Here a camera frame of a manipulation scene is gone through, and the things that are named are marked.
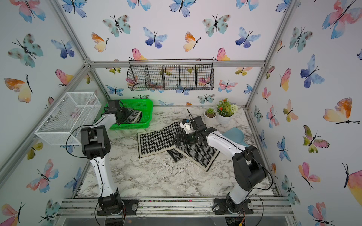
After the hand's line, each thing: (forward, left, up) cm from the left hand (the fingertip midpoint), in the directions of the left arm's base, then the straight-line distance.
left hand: (130, 110), depth 107 cm
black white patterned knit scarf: (-33, -51, -9) cm, 62 cm away
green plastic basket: (+8, -10, -3) cm, 13 cm away
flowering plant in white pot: (-9, -68, +7) cm, 69 cm away
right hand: (-30, -37, +5) cm, 48 cm away
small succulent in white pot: (-6, -59, -1) cm, 60 cm away
